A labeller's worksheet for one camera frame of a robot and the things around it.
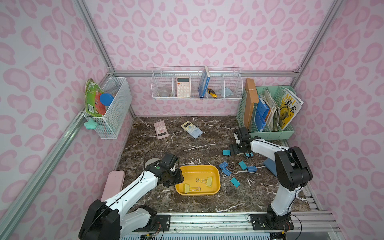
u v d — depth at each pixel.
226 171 0.88
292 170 0.49
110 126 0.73
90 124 0.63
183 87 0.94
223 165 0.92
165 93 0.96
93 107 0.69
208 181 0.86
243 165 0.92
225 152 0.98
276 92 1.03
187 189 0.83
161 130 1.10
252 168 0.91
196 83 0.98
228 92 1.01
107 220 0.39
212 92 0.95
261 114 0.98
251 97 0.84
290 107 0.98
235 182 0.85
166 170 0.64
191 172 0.90
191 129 1.10
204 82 0.88
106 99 0.76
